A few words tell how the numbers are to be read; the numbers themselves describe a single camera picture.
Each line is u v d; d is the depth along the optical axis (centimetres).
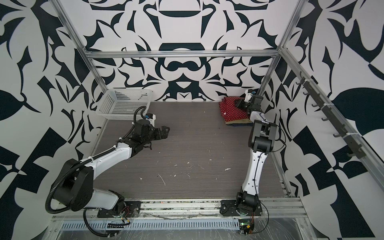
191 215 73
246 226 71
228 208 75
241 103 97
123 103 119
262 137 67
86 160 46
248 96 99
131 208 74
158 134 78
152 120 79
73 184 43
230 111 102
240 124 102
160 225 65
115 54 102
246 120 103
